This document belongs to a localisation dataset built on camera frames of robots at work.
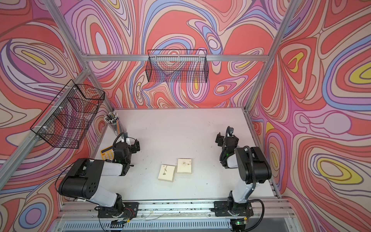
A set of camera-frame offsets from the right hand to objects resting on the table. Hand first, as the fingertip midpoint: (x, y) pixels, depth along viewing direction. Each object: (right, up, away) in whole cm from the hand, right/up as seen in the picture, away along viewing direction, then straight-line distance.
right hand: (227, 136), depth 96 cm
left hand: (-64, -2, -3) cm, 64 cm away
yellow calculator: (-79, -10, -3) cm, 80 cm away
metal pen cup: (-75, +12, -5) cm, 76 cm away
